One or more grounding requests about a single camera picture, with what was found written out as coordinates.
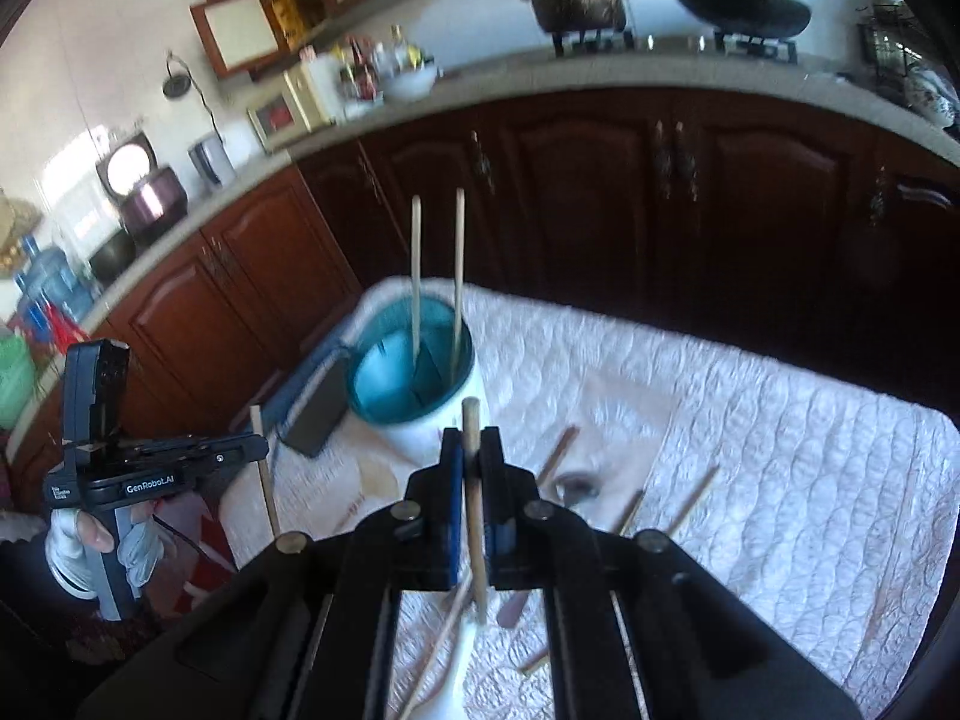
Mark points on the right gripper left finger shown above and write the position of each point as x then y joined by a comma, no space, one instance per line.
307,629

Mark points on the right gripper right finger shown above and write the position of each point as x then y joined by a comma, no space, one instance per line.
636,627

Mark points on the white gloved left hand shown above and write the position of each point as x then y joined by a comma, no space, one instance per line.
71,532

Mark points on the light wooden chopstick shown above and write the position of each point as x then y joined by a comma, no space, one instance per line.
459,598

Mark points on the brown chopstick right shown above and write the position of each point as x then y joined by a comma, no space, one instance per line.
692,501

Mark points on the dark short chopstick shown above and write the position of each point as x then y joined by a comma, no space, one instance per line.
632,510

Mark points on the white quilted table cloth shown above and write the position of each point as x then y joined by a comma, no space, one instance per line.
832,513

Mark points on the blue water jug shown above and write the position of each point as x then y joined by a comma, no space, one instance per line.
48,275

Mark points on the metal spoon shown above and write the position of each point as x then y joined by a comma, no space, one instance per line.
577,488

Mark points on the black phone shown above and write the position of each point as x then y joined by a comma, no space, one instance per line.
320,413

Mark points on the brown wooden chopstick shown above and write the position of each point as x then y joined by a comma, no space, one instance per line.
569,435

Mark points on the rice cooker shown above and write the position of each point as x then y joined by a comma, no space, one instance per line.
148,197

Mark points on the white floral cup teal inside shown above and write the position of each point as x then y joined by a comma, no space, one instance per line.
407,380

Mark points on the silver kettle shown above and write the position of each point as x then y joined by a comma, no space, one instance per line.
211,161

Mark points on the chopstick standing in cup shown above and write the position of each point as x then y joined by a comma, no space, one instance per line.
415,274

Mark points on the microwave oven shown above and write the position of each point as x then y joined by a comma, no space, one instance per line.
288,108

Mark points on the white bowl on counter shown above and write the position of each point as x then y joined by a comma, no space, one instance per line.
410,85

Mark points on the black wok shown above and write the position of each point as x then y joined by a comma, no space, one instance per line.
768,19

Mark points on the cooking pot with lid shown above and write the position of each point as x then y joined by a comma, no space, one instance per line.
568,16

